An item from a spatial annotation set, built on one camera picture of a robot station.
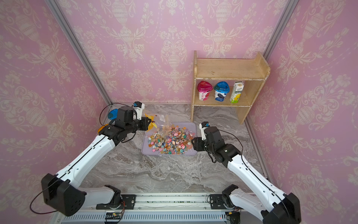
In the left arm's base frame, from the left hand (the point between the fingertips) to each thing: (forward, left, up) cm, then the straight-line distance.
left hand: (152, 120), depth 78 cm
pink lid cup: (+22, -31, +7) cm, 38 cm away
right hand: (-8, -25, -6) cm, 27 cm away
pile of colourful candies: (0, -10, -20) cm, 23 cm away
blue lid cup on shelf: (+21, -41, +6) cm, 47 cm away
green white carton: (+18, -50, +9) cm, 54 cm away
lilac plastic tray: (+14, -25, -24) cm, 38 cm away
